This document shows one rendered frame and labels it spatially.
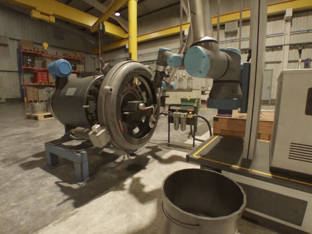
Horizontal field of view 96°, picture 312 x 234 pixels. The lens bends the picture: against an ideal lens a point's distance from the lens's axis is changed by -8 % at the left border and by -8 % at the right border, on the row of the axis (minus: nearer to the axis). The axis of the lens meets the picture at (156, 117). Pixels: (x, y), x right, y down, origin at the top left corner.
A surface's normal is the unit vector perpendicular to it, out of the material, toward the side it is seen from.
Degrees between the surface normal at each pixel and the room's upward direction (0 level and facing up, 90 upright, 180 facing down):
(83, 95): 68
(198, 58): 95
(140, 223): 0
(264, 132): 90
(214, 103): 90
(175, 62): 115
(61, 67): 90
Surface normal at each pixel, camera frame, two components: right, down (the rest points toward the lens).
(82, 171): 0.88, 0.07
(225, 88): -0.33, -0.19
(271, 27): -0.57, 0.14
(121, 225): 0.00, -0.99
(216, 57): 0.47, -0.03
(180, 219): -0.73, 0.16
